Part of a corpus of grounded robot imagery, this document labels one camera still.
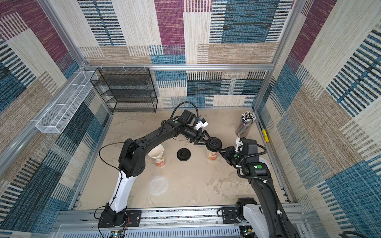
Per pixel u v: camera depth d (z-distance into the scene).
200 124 0.84
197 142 0.82
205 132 0.79
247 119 0.90
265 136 1.07
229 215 0.73
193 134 0.79
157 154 0.77
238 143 0.73
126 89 1.10
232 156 0.68
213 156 0.86
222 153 0.75
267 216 0.44
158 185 0.83
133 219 0.73
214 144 0.79
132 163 0.55
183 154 0.94
